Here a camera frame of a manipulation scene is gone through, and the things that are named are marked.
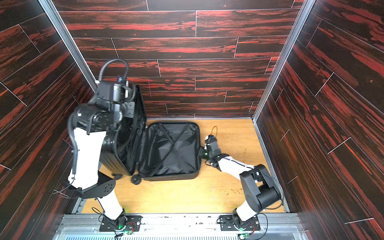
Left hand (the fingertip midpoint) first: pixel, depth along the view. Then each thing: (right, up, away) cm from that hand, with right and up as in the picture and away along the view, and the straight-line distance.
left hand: (128, 102), depth 64 cm
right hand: (+33, -23, +30) cm, 50 cm away
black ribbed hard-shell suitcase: (+6, -26, +37) cm, 46 cm away
